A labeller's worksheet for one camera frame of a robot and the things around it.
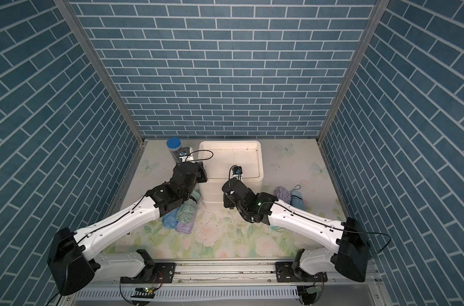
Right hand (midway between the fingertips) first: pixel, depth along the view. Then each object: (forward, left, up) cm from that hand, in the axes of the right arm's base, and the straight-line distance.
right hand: (228, 191), depth 77 cm
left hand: (+8, +9, +6) cm, 14 cm away
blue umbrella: (+8, -32, -16) cm, 37 cm away
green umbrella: (-6, +19, -10) cm, 22 cm away
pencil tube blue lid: (+24, +31, +1) cm, 39 cm away
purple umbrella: (-11, +18, -16) cm, 26 cm away
